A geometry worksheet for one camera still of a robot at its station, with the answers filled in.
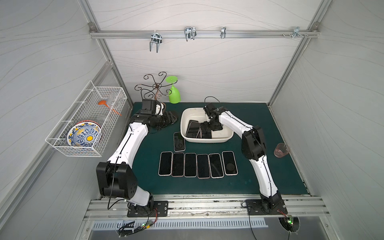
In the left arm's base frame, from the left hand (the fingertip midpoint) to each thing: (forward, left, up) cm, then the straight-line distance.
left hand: (173, 120), depth 82 cm
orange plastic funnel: (+3, +36, +10) cm, 37 cm away
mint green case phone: (-15, -9, -25) cm, 31 cm away
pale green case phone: (+1, -1, -24) cm, 24 cm away
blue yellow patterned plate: (-18, +35, +12) cm, 41 cm away
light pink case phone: (-15, +6, -24) cm, 29 cm away
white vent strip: (-45, -26, -23) cm, 57 cm away
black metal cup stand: (+18, +13, +5) cm, 22 cm away
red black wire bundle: (-48, +20, -23) cm, 57 cm away
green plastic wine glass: (+20, +2, 0) cm, 21 cm away
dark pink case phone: (-16, -33, -19) cm, 41 cm away
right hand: (+8, -21, -18) cm, 29 cm away
